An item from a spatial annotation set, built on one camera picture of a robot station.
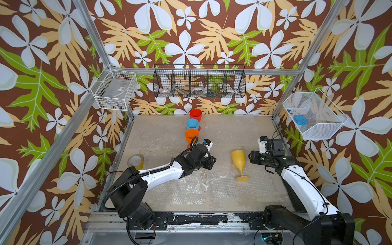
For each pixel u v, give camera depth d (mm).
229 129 1117
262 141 748
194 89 982
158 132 1104
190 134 908
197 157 638
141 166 897
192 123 970
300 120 821
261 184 865
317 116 804
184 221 750
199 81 975
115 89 861
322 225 383
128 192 434
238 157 880
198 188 841
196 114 1049
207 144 749
